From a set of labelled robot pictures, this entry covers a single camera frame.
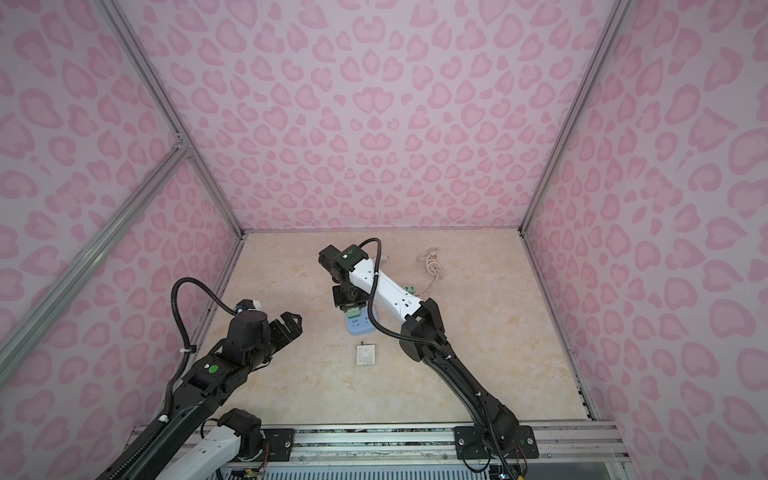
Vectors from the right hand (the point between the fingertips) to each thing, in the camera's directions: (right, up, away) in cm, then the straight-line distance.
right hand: (347, 310), depth 91 cm
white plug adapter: (+6, -12, -6) cm, 14 cm away
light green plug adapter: (+2, -1, -1) cm, 2 cm away
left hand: (-11, -1, -13) cm, 17 cm away
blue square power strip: (+4, -5, 0) cm, 6 cm away
